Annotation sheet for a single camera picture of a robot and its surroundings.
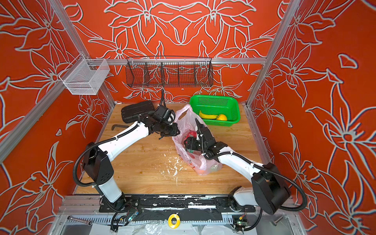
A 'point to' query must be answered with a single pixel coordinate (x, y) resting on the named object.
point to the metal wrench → (89, 222)
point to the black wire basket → (169, 71)
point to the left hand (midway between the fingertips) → (180, 131)
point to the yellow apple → (222, 117)
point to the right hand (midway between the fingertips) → (188, 140)
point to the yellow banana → (207, 116)
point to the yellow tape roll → (178, 221)
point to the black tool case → (129, 112)
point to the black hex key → (118, 126)
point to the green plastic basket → (216, 110)
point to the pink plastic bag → (186, 120)
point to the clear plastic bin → (85, 76)
